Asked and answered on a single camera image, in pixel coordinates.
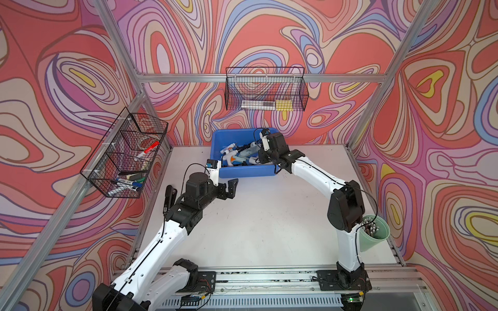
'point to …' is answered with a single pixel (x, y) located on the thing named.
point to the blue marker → (129, 182)
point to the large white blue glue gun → (228, 152)
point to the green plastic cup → (373, 229)
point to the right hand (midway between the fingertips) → (262, 155)
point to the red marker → (150, 148)
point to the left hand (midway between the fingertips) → (229, 178)
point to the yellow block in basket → (284, 105)
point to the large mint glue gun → (249, 153)
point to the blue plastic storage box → (222, 138)
